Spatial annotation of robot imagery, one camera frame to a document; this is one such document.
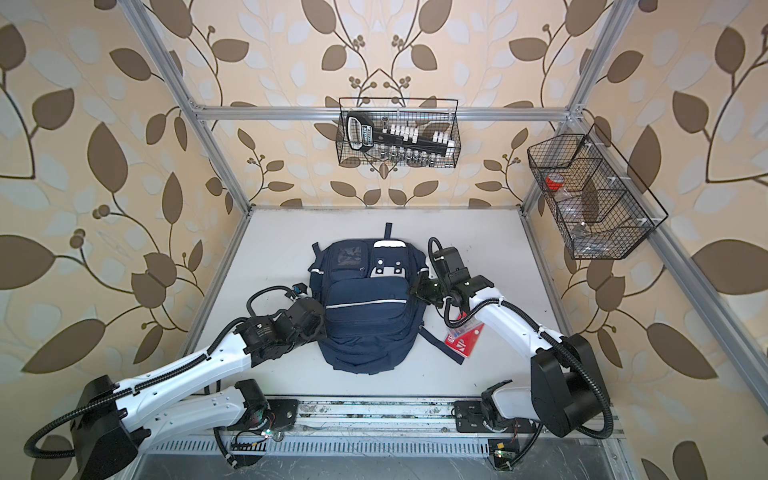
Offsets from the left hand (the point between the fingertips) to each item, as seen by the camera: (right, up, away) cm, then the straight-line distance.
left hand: (328, 321), depth 80 cm
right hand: (+22, +7, +3) cm, 23 cm away
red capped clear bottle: (+66, +40, +8) cm, 77 cm away
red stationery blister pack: (+38, -7, +6) cm, 40 cm away
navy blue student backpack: (+12, 0, 0) cm, 12 cm away
